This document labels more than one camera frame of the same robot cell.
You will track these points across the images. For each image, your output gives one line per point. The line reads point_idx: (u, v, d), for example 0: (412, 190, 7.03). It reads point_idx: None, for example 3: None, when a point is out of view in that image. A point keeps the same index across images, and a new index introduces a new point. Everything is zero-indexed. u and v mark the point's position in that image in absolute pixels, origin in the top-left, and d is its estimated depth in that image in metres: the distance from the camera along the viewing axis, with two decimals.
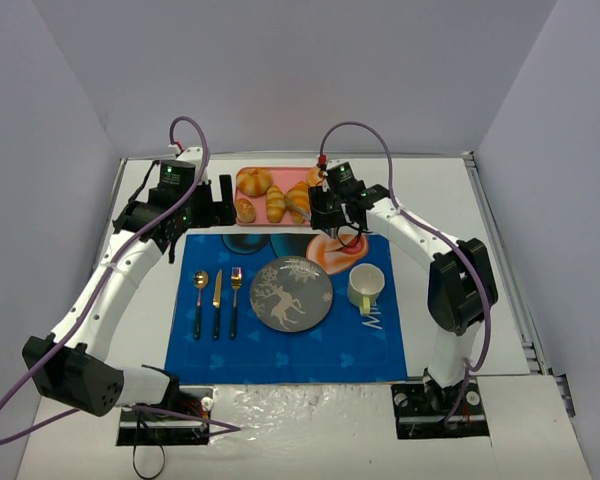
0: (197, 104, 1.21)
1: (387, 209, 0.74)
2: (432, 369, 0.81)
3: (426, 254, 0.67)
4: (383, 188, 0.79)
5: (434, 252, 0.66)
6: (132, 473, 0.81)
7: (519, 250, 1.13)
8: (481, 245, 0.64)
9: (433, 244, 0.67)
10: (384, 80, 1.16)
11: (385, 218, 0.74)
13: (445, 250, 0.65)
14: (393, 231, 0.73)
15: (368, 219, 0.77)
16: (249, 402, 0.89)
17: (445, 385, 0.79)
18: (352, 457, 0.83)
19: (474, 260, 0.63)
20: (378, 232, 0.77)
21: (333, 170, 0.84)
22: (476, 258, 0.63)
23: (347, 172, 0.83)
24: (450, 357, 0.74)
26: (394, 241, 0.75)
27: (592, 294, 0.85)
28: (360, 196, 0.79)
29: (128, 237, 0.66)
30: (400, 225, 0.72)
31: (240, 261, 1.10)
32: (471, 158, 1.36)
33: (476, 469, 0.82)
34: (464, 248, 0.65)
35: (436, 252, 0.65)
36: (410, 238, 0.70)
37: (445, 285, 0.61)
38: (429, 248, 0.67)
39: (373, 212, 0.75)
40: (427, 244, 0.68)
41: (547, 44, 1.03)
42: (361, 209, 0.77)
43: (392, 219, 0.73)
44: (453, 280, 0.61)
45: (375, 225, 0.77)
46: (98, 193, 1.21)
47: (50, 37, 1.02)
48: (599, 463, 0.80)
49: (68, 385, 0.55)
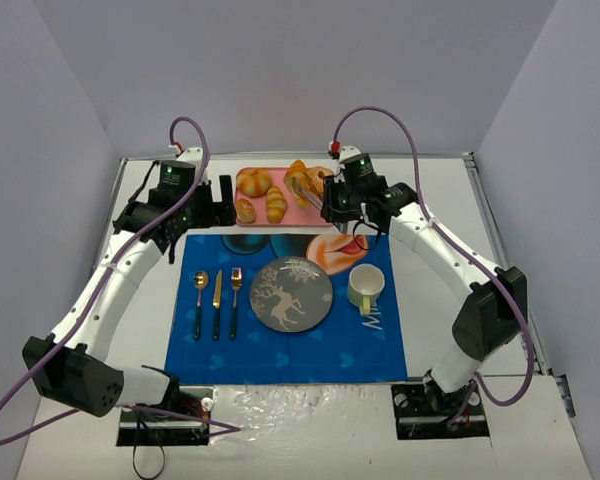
0: (197, 104, 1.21)
1: (417, 219, 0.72)
2: (436, 373, 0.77)
3: (461, 279, 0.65)
4: (408, 189, 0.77)
5: (472, 281, 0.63)
6: (132, 473, 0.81)
7: (520, 251, 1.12)
8: (519, 274, 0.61)
9: (470, 270, 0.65)
10: (384, 79, 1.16)
11: (414, 229, 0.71)
13: (482, 279, 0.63)
14: (422, 246, 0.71)
15: (391, 225, 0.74)
16: (249, 403, 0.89)
17: (448, 390, 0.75)
18: (352, 457, 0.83)
19: (513, 291, 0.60)
20: (402, 240, 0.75)
21: (352, 161, 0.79)
22: (515, 289, 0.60)
23: (366, 165, 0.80)
24: (463, 371, 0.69)
26: (420, 253, 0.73)
27: (591, 295, 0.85)
28: (384, 197, 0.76)
29: (128, 237, 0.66)
30: (433, 241, 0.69)
31: (240, 261, 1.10)
32: (471, 158, 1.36)
33: (476, 470, 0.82)
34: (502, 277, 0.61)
35: (473, 282, 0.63)
36: (443, 258, 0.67)
37: (480, 322, 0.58)
38: (465, 275, 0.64)
39: (400, 220, 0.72)
40: (462, 269, 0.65)
41: (548, 44, 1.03)
42: (385, 211, 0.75)
43: (423, 233, 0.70)
44: (490, 313, 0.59)
45: (399, 232, 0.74)
46: (98, 193, 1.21)
47: (50, 38, 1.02)
48: (599, 464, 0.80)
49: (68, 385, 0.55)
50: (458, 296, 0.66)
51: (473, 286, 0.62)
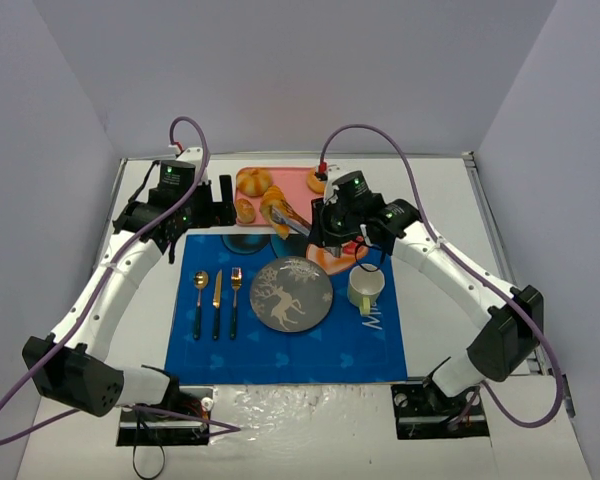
0: (197, 104, 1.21)
1: (423, 240, 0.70)
2: (439, 378, 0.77)
3: (477, 303, 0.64)
4: (408, 205, 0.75)
5: (489, 305, 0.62)
6: (132, 473, 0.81)
7: (520, 251, 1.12)
8: (536, 294, 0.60)
9: (485, 293, 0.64)
10: (384, 79, 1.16)
11: (421, 251, 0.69)
13: (498, 302, 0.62)
14: (433, 269, 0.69)
15: (395, 246, 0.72)
16: (249, 403, 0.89)
17: (452, 395, 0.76)
18: (352, 457, 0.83)
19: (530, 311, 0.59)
20: (407, 261, 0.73)
21: (346, 182, 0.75)
22: (532, 309, 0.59)
23: (361, 184, 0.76)
24: (470, 379, 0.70)
26: (428, 275, 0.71)
27: (591, 295, 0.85)
28: (385, 217, 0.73)
29: (128, 237, 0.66)
30: (443, 263, 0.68)
31: (240, 261, 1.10)
32: (471, 158, 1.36)
33: (477, 469, 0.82)
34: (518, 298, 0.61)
35: (491, 306, 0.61)
36: (456, 281, 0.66)
37: (501, 347, 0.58)
38: (481, 298, 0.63)
39: (407, 242, 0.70)
40: (477, 292, 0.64)
41: (548, 44, 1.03)
42: (386, 232, 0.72)
43: (432, 255, 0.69)
44: (510, 338, 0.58)
45: (404, 254, 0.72)
46: (98, 193, 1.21)
47: (50, 37, 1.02)
48: (599, 464, 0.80)
49: (68, 385, 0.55)
50: (473, 320, 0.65)
51: (491, 310, 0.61)
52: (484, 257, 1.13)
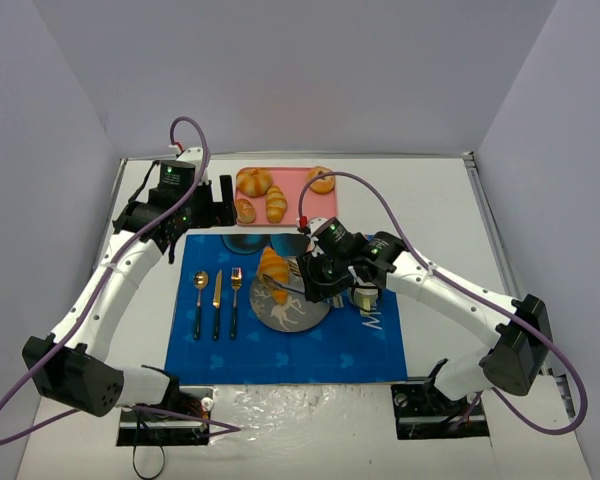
0: (197, 104, 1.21)
1: (415, 269, 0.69)
2: (441, 385, 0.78)
3: (485, 323, 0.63)
4: (389, 236, 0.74)
5: (497, 324, 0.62)
6: (132, 473, 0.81)
7: (520, 251, 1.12)
8: (539, 303, 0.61)
9: (489, 311, 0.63)
10: (383, 80, 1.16)
11: (416, 281, 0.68)
13: (504, 318, 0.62)
14: (433, 299, 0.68)
15: (388, 280, 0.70)
16: (249, 403, 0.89)
17: (456, 397, 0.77)
18: (352, 457, 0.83)
19: (533, 318, 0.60)
20: (402, 292, 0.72)
21: (324, 230, 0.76)
22: (538, 319, 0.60)
23: (338, 229, 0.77)
24: (474, 385, 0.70)
26: (428, 303, 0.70)
27: (591, 295, 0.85)
28: (371, 253, 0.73)
29: (128, 237, 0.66)
30: (440, 290, 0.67)
31: (240, 261, 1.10)
32: (471, 158, 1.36)
33: (476, 469, 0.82)
34: (522, 311, 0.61)
35: (499, 325, 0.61)
36: (458, 305, 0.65)
37: (518, 361, 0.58)
38: (487, 318, 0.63)
39: (399, 274, 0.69)
40: (481, 312, 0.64)
41: (547, 45, 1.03)
42: (375, 268, 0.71)
43: (427, 283, 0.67)
44: (525, 353, 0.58)
45: (399, 286, 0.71)
46: (98, 193, 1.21)
47: (50, 37, 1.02)
48: (599, 464, 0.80)
49: (68, 385, 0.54)
50: (483, 340, 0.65)
51: (501, 329, 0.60)
52: (484, 258, 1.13)
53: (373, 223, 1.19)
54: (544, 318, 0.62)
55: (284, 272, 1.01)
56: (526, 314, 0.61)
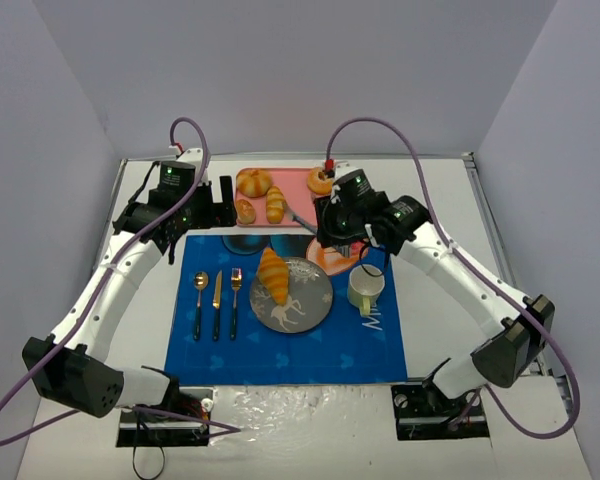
0: (197, 105, 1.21)
1: (435, 244, 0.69)
2: (440, 381, 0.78)
3: (490, 314, 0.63)
4: (416, 204, 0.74)
5: (503, 316, 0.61)
6: (132, 474, 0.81)
7: (520, 251, 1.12)
8: (548, 303, 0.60)
9: (499, 302, 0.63)
10: (383, 81, 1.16)
11: (433, 255, 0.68)
13: (512, 312, 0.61)
14: (446, 276, 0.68)
15: (403, 248, 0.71)
16: (249, 403, 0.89)
17: (452, 396, 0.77)
18: (353, 458, 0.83)
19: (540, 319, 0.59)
20: (415, 264, 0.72)
21: (347, 181, 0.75)
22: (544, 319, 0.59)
23: (362, 183, 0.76)
24: (474, 381, 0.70)
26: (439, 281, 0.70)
27: (591, 296, 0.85)
28: (393, 216, 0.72)
29: (128, 237, 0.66)
30: (455, 270, 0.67)
31: (240, 262, 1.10)
32: (471, 158, 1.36)
33: (477, 469, 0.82)
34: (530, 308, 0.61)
35: (505, 318, 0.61)
36: (469, 290, 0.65)
37: (514, 357, 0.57)
38: (495, 309, 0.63)
39: (417, 245, 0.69)
40: (491, 302, 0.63)
41: (547, 45, 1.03)
42: (393, 232, 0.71)
43: (443, 260, 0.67)
44: (523, 350, 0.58)
45: (413, 257, 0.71)
46: (98, 194, 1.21)
47: (50, 39, 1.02)
48: None
49: (68, 386, 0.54)
50: (483, 328, 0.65)
51: (506, 322, 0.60)
52: (484, 258, 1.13)
53: None
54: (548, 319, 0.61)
55: (284, 274, 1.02)
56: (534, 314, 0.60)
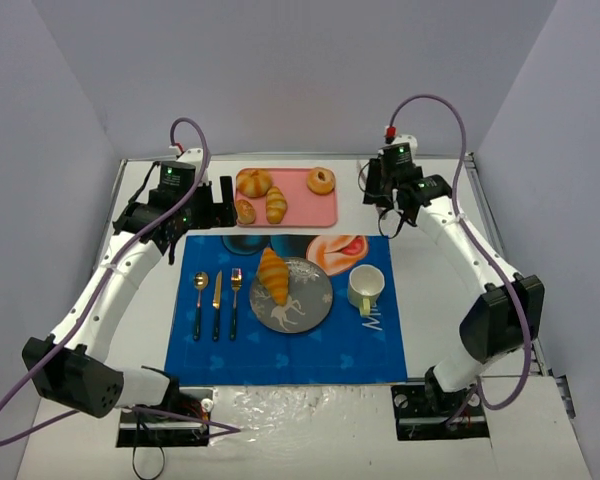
0: (197, 105, 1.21)
1: (446, 214, 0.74)
2: (438, 371, 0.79)
3: (476, 279, 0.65)
4: (442, 183, 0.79)
5: (487, 281, 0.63)
6: (132, 474, 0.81)
7: (519, 251, 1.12)
8: (539, 285, 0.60)
9: (487, 270, 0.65)
10: (383, 81, 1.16)
11: (441, 222, 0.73)
13: (497, 281, 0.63)
14: (445, 239, 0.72)
15: (418, 214, 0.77)
16: (249, 404, 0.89)
17: (448, 389, 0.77)
18: (353, 458, 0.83)
19: (527, 298, 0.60)
20: (427, 232, 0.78)
21: (391, 149, 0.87)
22: (529, 298, 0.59)
23: (405, 154, 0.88)
24: (466, 371, 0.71)
26: (443, 248, 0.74)
27: (591, 296, 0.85)
28: (417, 186, 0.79)
29: (128, 237, 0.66)
30: (456, 237, 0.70)
31: (240, 262, 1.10)
32: (471, 158, 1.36)
33: (477, 470, 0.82)
34: (519, 285, 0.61)
35: (489, 283, 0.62)
36: (463, 255, 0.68)
37: (489, 321, 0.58)
38: (481, 275, 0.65)
39: (429, 211, 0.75)
40: (479, 268, 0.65)
41: (547, 45, 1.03)
42: (413, 198, 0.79)
43: (448, 226, 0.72)
44: (500, 318, 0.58)
45: (426, 224, 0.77)
46: (99, 194, 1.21)
47: (50, 39, 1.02)
48: None
49: (68, 387, 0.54)
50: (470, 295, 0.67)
51: (487, 286, 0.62)
52: None
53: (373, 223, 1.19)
54: (539, 305, 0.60)
55: (284, 274, 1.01)
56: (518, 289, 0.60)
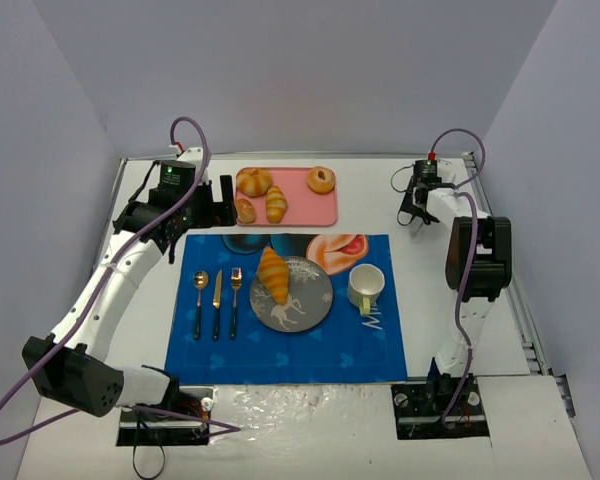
0: (197, 104, 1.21)
1: (446, 193, 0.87)
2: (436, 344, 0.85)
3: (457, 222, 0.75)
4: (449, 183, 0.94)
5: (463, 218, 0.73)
6: (132, 473, 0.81)
7: (519, 250, 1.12)
8: (506, 224, 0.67)
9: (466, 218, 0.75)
10: (383, 80, 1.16)
11: (440, 196, 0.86)
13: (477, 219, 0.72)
14: (440, 207, 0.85)
15: (428, 199, 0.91)
16: (249, 403, 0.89)
17: (445, 371, 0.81)
18: (353, 457, 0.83)
19: (495, 232, 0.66)
20: (434, 211, 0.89)
21: (418, 162, 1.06)
22: (497, 231, 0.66)
23: (430, 166, 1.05)
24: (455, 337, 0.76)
26: (442, 217, 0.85)
27: (590, 295, 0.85)
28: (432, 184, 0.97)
29: (127, 237, 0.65)
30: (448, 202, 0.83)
31: (240, 261, 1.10)
32: (471, 158, 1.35)
33: (477, 470, 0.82)
34: (489, 222, 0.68)
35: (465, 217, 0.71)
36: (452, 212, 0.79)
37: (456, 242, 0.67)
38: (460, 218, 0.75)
39: (433, 192, 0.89)
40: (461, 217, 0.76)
41: (547, 44, 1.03)
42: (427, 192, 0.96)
43: (444, 197, 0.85)
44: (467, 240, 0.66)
45: (433, 204, 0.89)
46: (99, 193, 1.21)
47: (49, 38, 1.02)
48: None
49: (68, 386, 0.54)
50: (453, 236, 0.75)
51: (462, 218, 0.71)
52: None
53: (373, 222, 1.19)
54: (506, 242, 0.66)
55: (284, 273, 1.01)
56: (486, 225, 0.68)
